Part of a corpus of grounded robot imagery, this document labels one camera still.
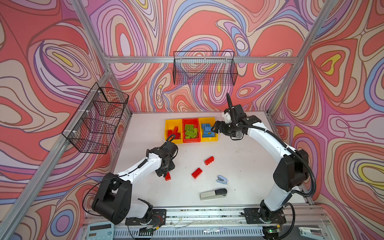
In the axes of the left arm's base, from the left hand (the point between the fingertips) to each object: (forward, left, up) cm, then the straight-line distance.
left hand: (170, 168), depth 87 cm
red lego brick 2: (+5, -24, -2) cm, 24 cm away
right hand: (+15, -28, +13) cm, 35 cm away
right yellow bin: (+26, -23, -1) cm, 35 cm away
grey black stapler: (-14, -26, +1) cm, 30 cm away
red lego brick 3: (-2, -15, -3) cm, 16 cm away
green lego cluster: (+26, -11, +1) cm, 28 cm away
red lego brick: (+28, 0, -1) cm, 28 cm away
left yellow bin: (+32, +1, -1) cm, 32 cm away
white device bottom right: (-31, -68, -1) cm, 75 cm away
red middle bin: (+35, -15, +2) cm, 38 cm away
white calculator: (-30, +29, -1) cm, 42 cm away
